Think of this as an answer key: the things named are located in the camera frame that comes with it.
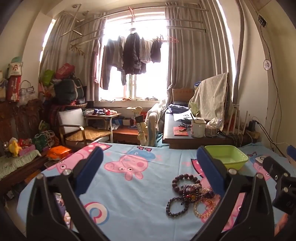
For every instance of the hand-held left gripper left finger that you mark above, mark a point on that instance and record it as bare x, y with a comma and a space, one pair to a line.
90, 166

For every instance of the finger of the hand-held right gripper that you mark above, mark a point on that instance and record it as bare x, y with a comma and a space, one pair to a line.
275, 167
291, 151

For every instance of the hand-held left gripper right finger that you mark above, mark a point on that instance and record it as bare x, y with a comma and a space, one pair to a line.
210, 168

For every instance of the green plastic basket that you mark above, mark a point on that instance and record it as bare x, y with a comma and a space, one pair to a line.
231, 158

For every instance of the orange packet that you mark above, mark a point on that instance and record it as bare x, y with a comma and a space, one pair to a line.
59, 152

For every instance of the clear plastic bag with container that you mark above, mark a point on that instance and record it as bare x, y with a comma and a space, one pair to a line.
214, 128

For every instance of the white enamel mug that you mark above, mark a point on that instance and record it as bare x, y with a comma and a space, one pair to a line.
197, 129

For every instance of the red booklet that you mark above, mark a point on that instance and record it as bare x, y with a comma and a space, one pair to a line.
181, 131

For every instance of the black power adapter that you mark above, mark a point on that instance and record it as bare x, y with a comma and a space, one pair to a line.
252, 125

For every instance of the low wooden table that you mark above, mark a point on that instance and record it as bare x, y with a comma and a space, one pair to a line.
126, 134

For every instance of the dark wooden desk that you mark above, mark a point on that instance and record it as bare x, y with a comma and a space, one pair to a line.
171, 139

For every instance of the small folding table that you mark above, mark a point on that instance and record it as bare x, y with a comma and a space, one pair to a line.
101, 117

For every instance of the wooden chair with white back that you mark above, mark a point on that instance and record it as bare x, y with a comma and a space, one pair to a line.
69, 118

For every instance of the white slatted rack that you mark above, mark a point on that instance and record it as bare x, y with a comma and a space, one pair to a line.
235, 120

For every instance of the blue striped shoe box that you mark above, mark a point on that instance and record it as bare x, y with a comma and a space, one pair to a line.
120, 121

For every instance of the green gift bag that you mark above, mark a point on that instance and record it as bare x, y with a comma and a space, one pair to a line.
41, 141

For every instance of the heap of small clothes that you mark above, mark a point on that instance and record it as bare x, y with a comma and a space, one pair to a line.
101, 112

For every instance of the blue cartoon pig printed blanket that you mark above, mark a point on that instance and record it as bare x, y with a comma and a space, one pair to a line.
138, 197

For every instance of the white printed paper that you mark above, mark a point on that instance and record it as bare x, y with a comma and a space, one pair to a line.
182, 115

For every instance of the woven round tray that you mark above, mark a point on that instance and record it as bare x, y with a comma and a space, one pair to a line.
76, 105

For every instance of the white and yellow toy stand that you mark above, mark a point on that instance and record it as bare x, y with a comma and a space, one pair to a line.
138, 122

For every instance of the folded blue clothes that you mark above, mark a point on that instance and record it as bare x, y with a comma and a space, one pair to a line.
177, 108

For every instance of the pale dotted cloth cover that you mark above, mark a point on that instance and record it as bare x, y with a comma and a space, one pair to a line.
210, 97

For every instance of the wooden bench with green cloth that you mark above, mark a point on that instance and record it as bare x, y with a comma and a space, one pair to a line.
16, 166

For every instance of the cardboard box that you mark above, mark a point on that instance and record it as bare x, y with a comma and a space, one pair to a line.
182, 95

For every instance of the yellow plush toy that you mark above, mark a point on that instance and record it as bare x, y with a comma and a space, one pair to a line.
14, 147

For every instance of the dark duffel bag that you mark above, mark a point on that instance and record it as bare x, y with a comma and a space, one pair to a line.
69, 90

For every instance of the dark wooden cabinet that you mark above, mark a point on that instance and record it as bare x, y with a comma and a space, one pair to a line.
20, 120

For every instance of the red bag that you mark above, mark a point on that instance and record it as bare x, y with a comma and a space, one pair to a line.
64, 70

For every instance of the grey hanging trousers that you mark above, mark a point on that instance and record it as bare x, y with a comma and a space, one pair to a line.
111, 62

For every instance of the red diaper pack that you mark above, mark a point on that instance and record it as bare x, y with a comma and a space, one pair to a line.
13, 88

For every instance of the grey curtain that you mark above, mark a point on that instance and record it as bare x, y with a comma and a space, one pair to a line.
69, 58
192, 58

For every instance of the dark hanging jacket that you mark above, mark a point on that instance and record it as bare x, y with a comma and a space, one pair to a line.
133, 53

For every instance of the cartoon print cushion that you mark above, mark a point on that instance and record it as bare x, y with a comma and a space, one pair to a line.
15, 67

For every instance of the dark hanging shorts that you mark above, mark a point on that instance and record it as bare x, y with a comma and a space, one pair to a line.
156, 52

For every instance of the light striped hanging cloth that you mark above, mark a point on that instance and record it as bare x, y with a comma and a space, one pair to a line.
145, 51

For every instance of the metal ceiling drying rack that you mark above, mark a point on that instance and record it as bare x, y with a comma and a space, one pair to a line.
185, 19
78, 34

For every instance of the red clothes hanger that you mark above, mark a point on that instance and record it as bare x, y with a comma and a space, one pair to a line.
173, 39

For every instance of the pink clothes hanger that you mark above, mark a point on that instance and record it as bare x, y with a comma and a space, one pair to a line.
132, 12

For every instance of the round white wall sticker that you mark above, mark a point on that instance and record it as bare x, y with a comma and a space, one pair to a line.
267, 64

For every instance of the wall socket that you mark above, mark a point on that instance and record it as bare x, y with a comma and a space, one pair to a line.
262, 20

